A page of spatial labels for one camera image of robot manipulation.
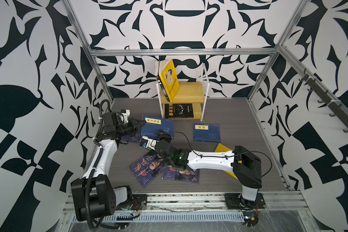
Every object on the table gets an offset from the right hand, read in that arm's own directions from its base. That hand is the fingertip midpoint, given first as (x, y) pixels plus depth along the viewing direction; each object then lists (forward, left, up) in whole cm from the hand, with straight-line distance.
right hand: (158, 131), depth 78 cm
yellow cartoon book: (+28, -5, +16) cm, 32 cm away
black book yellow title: (+26, -11, -15) cm, 32 cm away
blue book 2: (+12, -30, -21) cm, 38 cm away
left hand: (+6, +7, +3) cm, 9 cm away
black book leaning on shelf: (+21, -2, +17) cm, 27 cm away
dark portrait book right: (-18, -17, -19) cm, 31 cm away
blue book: (+5, +4, 0) cm, 6 cm away
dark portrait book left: (-14, +8, -18) cm, 24 cm away
